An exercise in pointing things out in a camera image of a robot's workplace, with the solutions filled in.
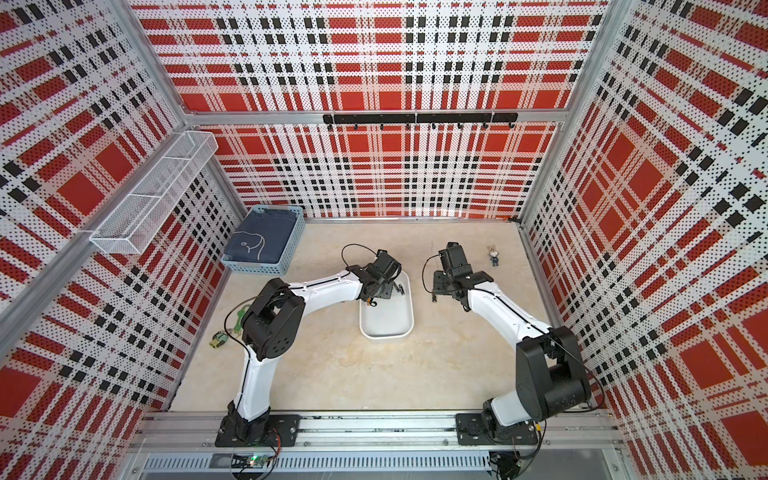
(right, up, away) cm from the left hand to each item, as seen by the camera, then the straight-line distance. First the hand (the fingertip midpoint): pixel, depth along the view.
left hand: (384, 284), depth 99 cm
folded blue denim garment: (-44, +17, +7) cm, 48 cm away
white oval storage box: (+2, -10, -6) cm, 12 cm away
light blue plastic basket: (-34, +13, +8) cm, 37 cm away
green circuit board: (-29, -38, -29) cm, 56 cm away
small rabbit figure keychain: (+39, +10, +9) cm, 42 cm away
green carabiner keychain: (-49, -15, -10) cm, 52 cm away
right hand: (+20, +3, -9) cm, 22 cm away
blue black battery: (+6, -2, +2) cm, 6 cm away
